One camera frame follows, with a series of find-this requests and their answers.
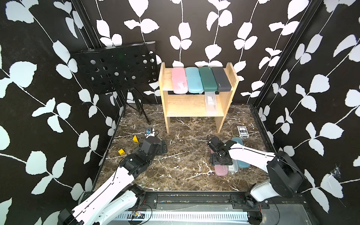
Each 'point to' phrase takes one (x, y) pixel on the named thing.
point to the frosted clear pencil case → (234, 167)
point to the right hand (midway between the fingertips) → (216, 159)
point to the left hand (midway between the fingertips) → (159, 140)
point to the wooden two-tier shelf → (192, 104)
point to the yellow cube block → (122, 152)
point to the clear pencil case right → (211, 103)
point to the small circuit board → (136, 215)
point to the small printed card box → (243, 131)
